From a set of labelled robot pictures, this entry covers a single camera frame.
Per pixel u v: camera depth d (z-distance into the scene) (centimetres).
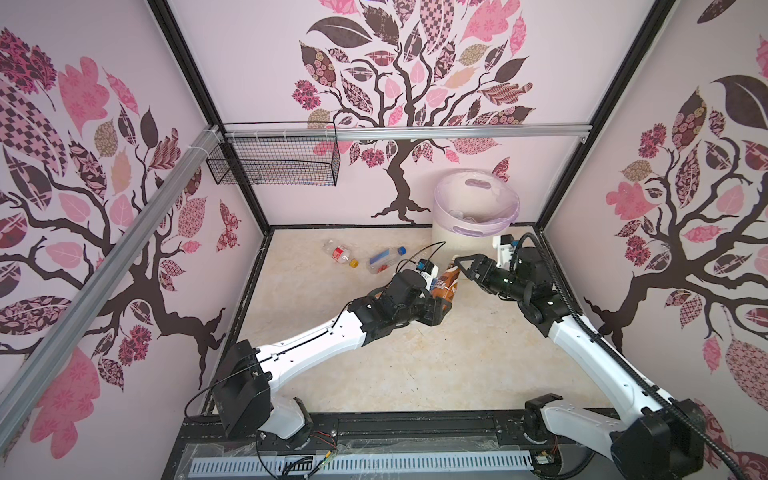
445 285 73
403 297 55
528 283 58
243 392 40
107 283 52
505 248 70
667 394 41
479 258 67
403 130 94
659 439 38
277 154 95
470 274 67
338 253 106
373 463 70
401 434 74
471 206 106
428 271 66
